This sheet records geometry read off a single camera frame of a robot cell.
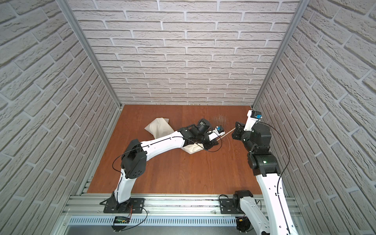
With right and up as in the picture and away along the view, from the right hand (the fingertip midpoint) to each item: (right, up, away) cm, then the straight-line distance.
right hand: (233, 121), depth 68 cm
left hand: (-6, -9, +16) cm, 19 cm away
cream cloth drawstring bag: (-42, -4, +31) cm, 53 cm away
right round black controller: (+5, -51, +2) cm, 51 cm away
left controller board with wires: (-56, -50, +4) cm, 76 cm away
